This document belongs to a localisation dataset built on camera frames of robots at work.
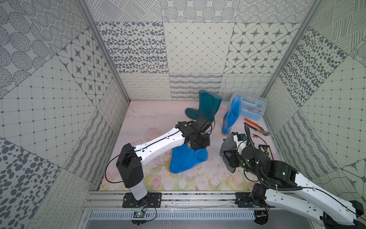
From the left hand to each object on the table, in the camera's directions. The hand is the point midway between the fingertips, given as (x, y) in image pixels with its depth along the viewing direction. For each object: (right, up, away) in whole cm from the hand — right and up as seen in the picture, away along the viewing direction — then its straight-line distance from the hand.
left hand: (214, 149), depth 73 cm
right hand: (+5, -1, -3) cm, 6 cm away
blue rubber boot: (+11, +17, +5) cm, 21 cm away
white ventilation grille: (-21, -33, -3) cm, 39 cm away
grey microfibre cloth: (+6, +4, -7) cm, 10 cm away
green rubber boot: (0, +25, +17) cm, 31 cm away
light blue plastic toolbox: (+34, +23, +28) cm, 50 cm away
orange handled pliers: (+39, +8, +31) cm, 50 cm away
